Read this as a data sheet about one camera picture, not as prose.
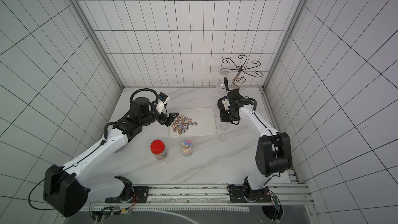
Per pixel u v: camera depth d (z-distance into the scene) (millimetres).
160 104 670
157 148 763
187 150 800
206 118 1010
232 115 741
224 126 964
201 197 727
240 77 801
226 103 825
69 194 378
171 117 712
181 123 976
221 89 939
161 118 680
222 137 950
